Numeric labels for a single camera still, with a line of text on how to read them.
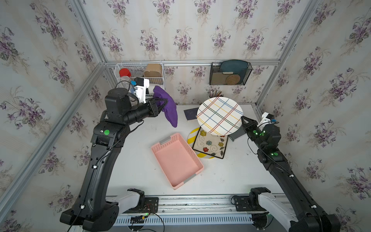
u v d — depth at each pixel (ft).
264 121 2.17
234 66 3.03
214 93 3.53
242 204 2.40
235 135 3.18
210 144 3.11
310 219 1.24
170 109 1.91
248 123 2.21
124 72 3.02
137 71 3.31
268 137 1.80
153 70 3.12
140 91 1.61
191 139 3.23
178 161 2.88
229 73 3.07
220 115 2.55
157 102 1.82
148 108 1.61
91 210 1.14
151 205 2.37
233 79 3.19
